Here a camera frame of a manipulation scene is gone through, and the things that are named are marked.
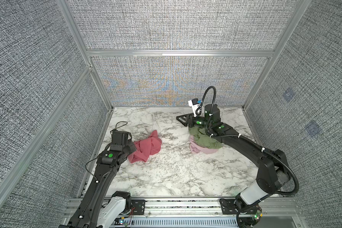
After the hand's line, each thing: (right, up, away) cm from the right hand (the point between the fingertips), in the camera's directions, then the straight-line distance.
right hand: (178, 116), depth 78 cm
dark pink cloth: (-20, -19, +11) cm, 30 cm away
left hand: (-26, -15, 0) cm, 30 cm away
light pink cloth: (+12, -20, +14) cm, 27 cm away
